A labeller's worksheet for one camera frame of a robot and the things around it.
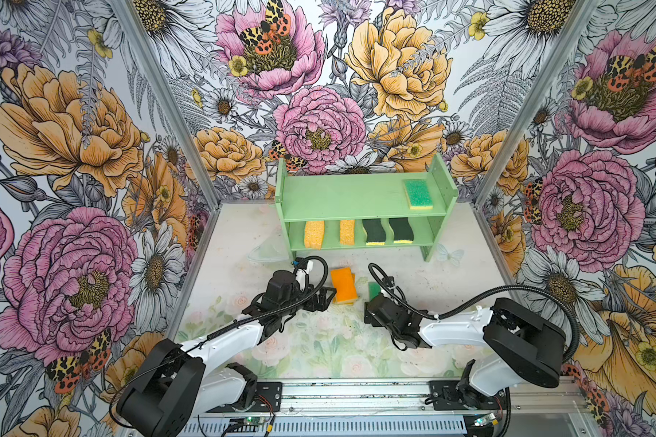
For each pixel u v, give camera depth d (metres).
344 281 0.94
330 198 0.86
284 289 0.66
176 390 0.41
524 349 0.44
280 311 0.59
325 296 0.76
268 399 0.74
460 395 0.67
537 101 0.89
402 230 0.94
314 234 0.92
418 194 0.84
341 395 0.76
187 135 0.99
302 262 0.76
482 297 0.52
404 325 0.67
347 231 0.93
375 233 0.94
